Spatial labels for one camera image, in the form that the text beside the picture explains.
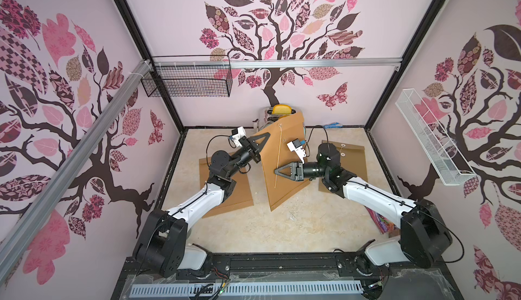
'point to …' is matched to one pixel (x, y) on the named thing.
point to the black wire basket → (190, 76)
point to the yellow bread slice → (281, 108)
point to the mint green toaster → (268, 118)
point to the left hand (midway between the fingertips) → (270, 137)
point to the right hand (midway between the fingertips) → (275, 175)
